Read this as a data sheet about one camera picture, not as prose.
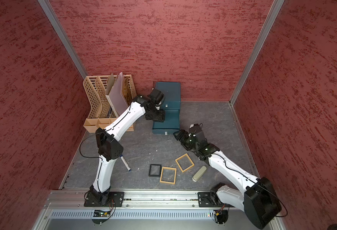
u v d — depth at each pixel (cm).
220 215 71
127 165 85
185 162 88
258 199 39
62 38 82
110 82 95
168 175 83
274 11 72
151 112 72
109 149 53
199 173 81
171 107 92
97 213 72
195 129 65
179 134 73
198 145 61
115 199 74
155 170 84
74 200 76
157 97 70
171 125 103
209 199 74
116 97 89
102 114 103
